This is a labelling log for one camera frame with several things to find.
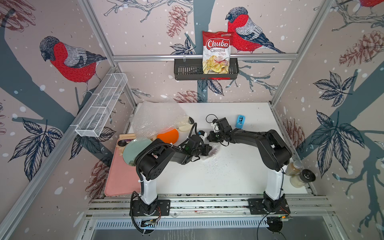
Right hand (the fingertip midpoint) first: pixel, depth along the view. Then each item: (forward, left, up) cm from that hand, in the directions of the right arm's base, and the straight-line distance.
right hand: (206, 137), depth 98 cm
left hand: (-7, -5, +1) cm, 9 cm away
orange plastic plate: (0, +25, -1) cm, 25 cm away
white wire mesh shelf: (0, +58, +29) cm, 65 cm away
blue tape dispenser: (+15, -25, 0) cm, 29 cm away
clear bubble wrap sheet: (-7, -6, +1) cm, 9 cm away
